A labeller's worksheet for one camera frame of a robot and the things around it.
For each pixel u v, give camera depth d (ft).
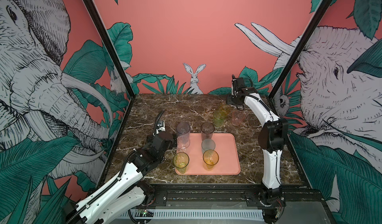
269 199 2.17
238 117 3.40
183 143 2.89
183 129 3.22
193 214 2.30
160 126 2.08
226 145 3.05
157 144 1.78
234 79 2.55
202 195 2.49
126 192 1.93
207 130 3.42
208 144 2.96
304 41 2.83
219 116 3.49
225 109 3.60
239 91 2.35
